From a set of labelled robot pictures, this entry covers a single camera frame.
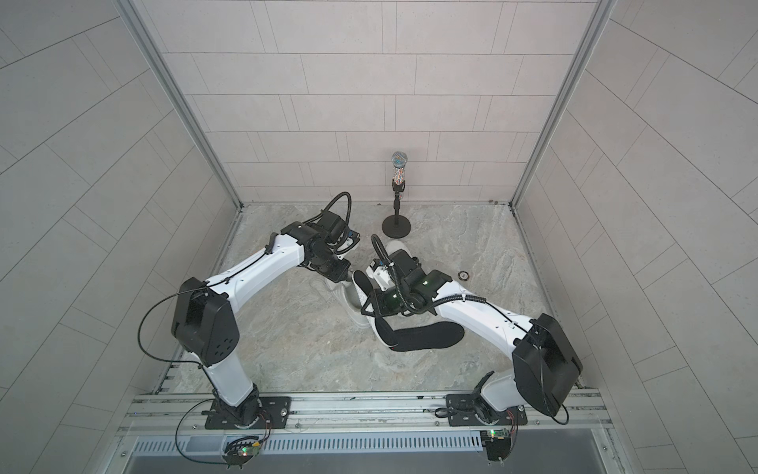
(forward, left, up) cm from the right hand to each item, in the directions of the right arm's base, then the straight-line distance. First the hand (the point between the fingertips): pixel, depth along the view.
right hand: (366, 312), depth 75 cm
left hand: (+14, +5, -2) cm, 15 cm away
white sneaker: (+7, +6, -4) cm, 10 cm away
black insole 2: (-2, -18, -12) cm, 22 cm away
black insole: (+7, 0, +2) cm, 7 cm away
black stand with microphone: (+39, -11, -11) cm, 41 cm away
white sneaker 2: (+33, -9, -15) cm, 37 cm away
